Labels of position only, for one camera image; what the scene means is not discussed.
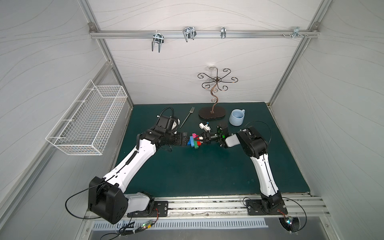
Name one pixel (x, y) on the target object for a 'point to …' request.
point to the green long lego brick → (195, 144)
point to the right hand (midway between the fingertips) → (194, 140)
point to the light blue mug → (236, 117)
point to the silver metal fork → (191, 111)
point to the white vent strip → (229, 223)
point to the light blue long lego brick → (192, 142)
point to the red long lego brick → (198, 143)
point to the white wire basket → (85, 127)
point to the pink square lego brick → (194, 135)
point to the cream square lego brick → (201, 138)
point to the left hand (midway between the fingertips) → (182, 138)
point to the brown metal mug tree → (219, 112)
